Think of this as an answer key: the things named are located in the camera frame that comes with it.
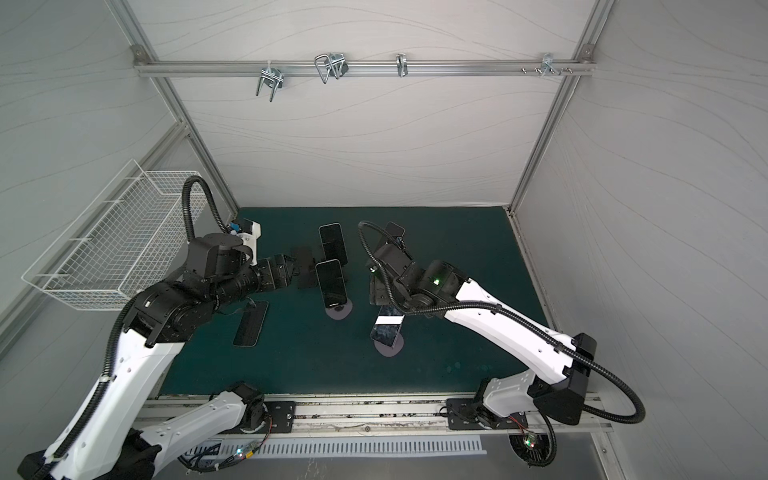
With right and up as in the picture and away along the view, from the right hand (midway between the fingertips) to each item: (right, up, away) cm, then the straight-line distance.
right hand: (386, 278), depth 70 cm
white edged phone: (-16, -2, +14) cm, 22 cm away
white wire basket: (-63, +10, +1) cm, 63 cm away
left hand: (-22, +5, -5) cm, 23 cm away
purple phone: (0, -14, +10) cm, 18 cm away
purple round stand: (0, -22, +11) cm, 25 cm away
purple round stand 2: (-15, -14, +22) cm, 30 cm away
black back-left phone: (-18, +8, +25) cm, 32 cm away
